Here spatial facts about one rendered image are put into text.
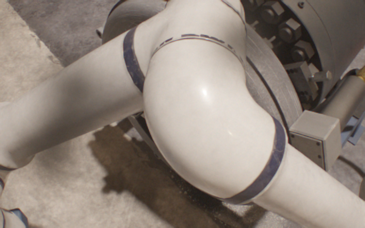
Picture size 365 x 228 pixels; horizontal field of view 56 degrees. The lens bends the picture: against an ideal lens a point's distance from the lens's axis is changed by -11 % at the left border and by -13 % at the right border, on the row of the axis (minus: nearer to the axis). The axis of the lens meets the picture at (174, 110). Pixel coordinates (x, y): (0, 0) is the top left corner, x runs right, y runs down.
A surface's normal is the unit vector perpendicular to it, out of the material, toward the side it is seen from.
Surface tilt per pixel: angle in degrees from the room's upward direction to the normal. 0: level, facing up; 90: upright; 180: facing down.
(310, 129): 22
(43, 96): 41
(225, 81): 31
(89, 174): 0
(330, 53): 63
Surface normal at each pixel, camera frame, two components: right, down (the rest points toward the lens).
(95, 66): -0.59, -0.18
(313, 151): -0.70, 0.57
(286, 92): 0.48, -0.05
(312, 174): 0.60, -0.35
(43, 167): -0.07, -0.65
